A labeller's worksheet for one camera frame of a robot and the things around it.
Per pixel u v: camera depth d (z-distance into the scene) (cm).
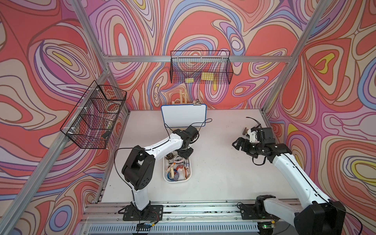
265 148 58
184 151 75
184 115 95
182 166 86
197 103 90
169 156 91
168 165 88
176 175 82
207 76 90
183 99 116
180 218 73
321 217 38
